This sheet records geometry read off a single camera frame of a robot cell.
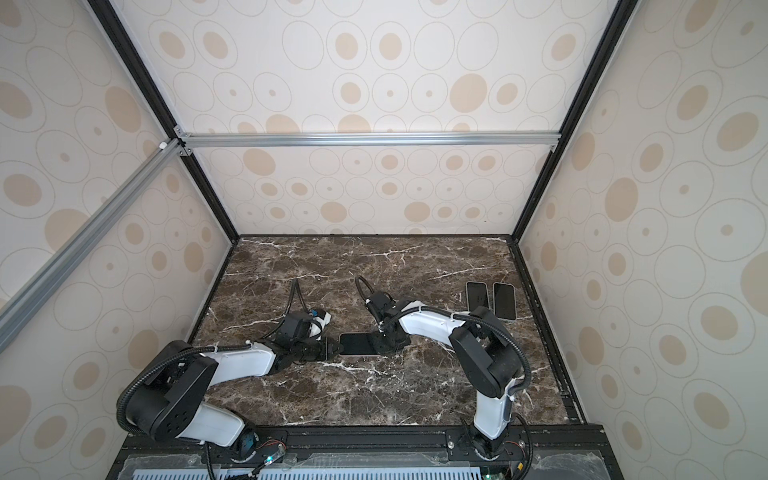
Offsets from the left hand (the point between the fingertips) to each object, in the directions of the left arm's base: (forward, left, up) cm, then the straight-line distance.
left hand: (349, 346), depth 88 cm
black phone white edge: (+19, -52, -6) cm, 55 cm away
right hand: (0, -11, -3) cm, 11 cm away
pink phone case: (-2, -7, +9) cm, 11 cm away
